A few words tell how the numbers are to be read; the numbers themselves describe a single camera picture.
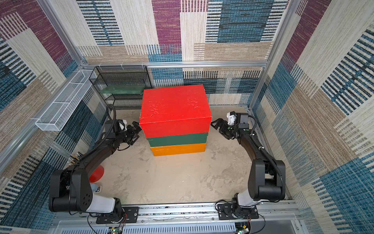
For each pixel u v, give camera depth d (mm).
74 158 774
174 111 700
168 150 879
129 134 775
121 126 716
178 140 847
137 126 793
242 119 686
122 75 1010
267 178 442
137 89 943
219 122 793
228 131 766
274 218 735
